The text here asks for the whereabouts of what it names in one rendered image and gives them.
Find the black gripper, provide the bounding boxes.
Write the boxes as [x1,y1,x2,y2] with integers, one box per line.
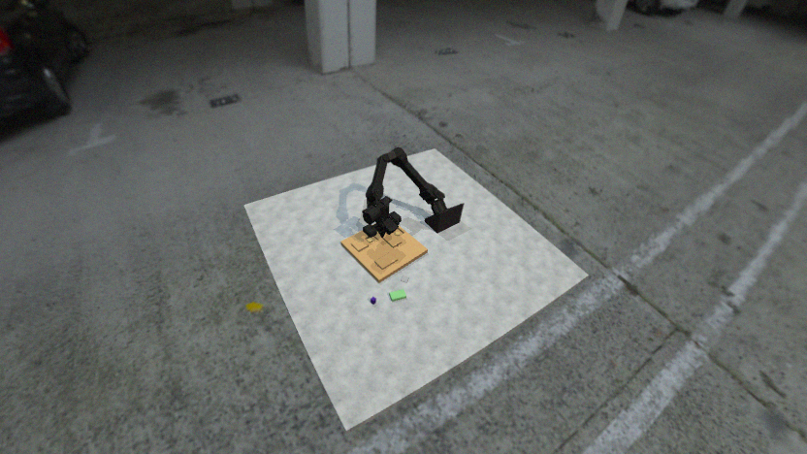
[363,211,402,238]

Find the tan board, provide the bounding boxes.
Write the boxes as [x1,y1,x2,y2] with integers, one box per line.
[340,226,428,283]

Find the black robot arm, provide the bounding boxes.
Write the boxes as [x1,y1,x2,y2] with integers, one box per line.
[362,147,449,235]

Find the light green rectangular block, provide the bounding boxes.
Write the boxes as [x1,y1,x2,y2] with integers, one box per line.
[389,290,406,302]

